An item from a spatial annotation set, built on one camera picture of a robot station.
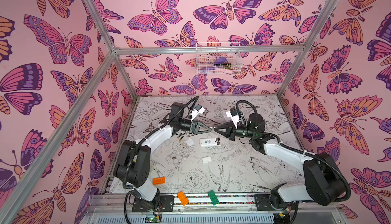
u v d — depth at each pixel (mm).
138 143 480
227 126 703
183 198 744
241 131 699
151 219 725
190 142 973
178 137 973
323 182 422
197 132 730
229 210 730
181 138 973
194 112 743
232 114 685
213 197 745
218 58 961
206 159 878
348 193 407
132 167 454
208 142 940
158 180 802
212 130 743
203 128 741
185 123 725
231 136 689
